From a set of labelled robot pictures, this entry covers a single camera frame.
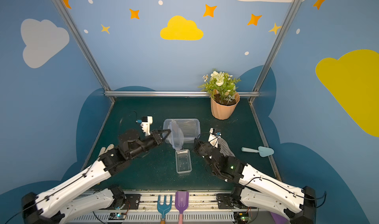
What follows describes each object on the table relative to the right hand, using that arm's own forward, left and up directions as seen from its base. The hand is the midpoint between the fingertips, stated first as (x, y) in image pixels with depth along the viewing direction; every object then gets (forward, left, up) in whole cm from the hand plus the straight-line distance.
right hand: (203, 139), depth 74 cm
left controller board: (-33, +41, -21) cm, 57 cm away
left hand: (-3, +13, +9) cm, 16 cm away
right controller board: (-30, -21, -22) cm, 42 cm away
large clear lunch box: (+15, +8, -13) cm, 22 cm away
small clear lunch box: (-4, +11, -21) cm, 24 cm away
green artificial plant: (+35, -11, +6) cm, 37 cm away
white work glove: (-1, +63, -20) cm, 66 cm away
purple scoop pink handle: (-29, -38, -22) cm, 53 cm away
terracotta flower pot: (+29, -14, -12) cm, 34 cm away
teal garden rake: (-29, +18, -20) cm, 39 cm away
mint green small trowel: (+6, -40, -22) cm, 46 cm away
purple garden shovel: (-26, +9, -20) cm, 34 cm away
